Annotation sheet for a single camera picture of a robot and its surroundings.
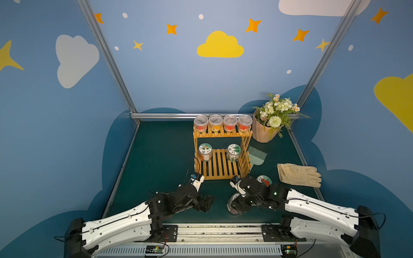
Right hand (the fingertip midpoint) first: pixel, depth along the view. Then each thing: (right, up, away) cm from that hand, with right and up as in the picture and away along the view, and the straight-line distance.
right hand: (238, 198), depth 77 cm
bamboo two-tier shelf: (-8, +11, +18) cm, 23 cm away
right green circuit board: (+23, -23, -4) cm, 33 cm away
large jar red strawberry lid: (+15, +7, +7) cm, 18 cm away
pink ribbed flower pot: (+19, +33, +24) cm, 45 cm away
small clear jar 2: (-11, +37, -2) cm, 39 cm away
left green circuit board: (-39, -21, -5) cm, 45 cm away
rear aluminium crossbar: (-68, +45, +40) cm, 91 cm away
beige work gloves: (+37, +8, +16) cm, 41 cm away
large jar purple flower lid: (-3, +1, -1) cm, 4 cm away
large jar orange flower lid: (-17, +21, +16) cm, 31 cm away
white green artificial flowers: (+24, +43, +11) cm, 51 cm away
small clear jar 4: (+3, +37, -2) cm, 37 cm away
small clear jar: (-18, +37, -2) cm, 41 cm away
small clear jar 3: (-5, +37, -2) cm, 37 cm away
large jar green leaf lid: (0, +21, +16) cm, 27 cm away
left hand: (-15, +4, -4) cm, 16 cm away
